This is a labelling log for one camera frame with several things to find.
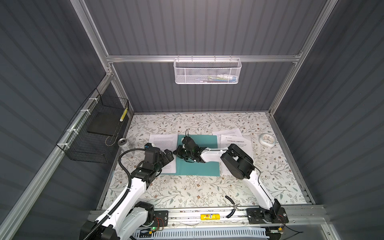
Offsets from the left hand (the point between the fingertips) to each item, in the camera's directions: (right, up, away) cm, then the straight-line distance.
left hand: (166, 155), depth 84 cm
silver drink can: (-27, +7, +3) cm, 28 cm away
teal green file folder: (+25, -10, +8) cm, 29 cm away
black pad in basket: (-29, +18, -8) cm, 35 cm away
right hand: (+1, -2, +13) cm, 13 cm away
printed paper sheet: (+50, +4, +18) cm, 53 cm away
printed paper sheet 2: (-4, +6, +19) cm, 20 cm away
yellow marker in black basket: (-23, +23, -2) cm, 33 cm away
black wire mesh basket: (-34, +12, -11) cm, 38 cm away
